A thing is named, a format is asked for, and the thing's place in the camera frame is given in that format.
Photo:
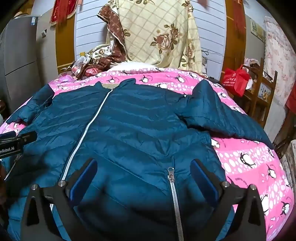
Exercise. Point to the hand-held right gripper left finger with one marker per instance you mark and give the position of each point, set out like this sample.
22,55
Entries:
84,178

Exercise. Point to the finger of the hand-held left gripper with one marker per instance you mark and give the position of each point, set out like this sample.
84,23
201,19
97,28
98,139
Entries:
29,137

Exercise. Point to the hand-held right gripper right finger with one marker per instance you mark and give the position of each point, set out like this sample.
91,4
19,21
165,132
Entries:
203,178

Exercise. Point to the teal puffer jacket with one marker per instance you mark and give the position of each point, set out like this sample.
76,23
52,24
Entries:
138,127

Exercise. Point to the pink penguin blanket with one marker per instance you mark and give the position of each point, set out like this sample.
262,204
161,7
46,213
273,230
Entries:
242,150

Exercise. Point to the grey refrigerator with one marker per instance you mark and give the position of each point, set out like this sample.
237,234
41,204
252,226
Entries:
18,58

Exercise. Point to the clear plastic bag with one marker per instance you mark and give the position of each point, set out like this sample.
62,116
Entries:
79,66

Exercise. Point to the red plastic bag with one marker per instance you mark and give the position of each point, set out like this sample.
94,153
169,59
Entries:
235,81

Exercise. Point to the wooden chair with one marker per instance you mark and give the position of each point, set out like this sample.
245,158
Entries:
261,92

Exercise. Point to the red cloth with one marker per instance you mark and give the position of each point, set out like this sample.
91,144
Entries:
291,99

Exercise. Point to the white pillow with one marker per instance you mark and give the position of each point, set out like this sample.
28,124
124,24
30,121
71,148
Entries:
136,66

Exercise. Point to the pink cloth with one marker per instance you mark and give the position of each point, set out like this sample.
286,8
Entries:
251,62

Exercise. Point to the brown patterned quilt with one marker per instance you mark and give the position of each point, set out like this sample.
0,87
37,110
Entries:
114,23

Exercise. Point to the floral curtain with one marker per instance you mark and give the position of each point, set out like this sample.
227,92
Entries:
279,58

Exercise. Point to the cream floral quilt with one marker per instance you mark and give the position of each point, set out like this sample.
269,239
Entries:
150,30

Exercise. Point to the red tasselled wall hanging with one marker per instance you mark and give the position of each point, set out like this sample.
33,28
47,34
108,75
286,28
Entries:
61,11

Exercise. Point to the framed wall pictures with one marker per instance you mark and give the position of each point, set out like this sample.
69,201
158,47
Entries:
257,30

